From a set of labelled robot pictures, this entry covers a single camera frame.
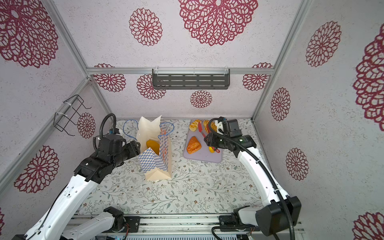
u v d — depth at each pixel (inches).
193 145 39.4
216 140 26.5
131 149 24.6
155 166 32.6
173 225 29.9
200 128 32.1
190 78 36.4
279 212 15.2
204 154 39.4
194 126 44.3
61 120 28.8
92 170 18.0
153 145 37.5
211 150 39.4
